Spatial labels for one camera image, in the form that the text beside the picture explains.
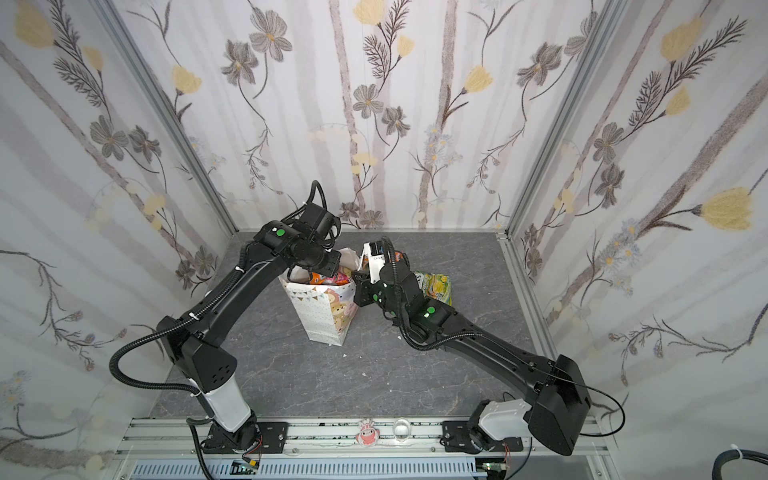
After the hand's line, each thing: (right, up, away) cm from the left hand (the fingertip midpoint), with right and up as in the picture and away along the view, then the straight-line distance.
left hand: (332, 258), depth 79 cm
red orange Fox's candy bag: (-4, -6, +1) cm, 7 cm away
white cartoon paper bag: (-1, -14, -1) cm, 14 cm away
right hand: (+6, -2, -10) cm, 12 cm away
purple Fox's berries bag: (+2, -6, +1) cm, 6 cm away
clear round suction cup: (+19, -45, -3) cm, 49 cm away
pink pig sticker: (+10, -43, -7) cm, 45 cm away
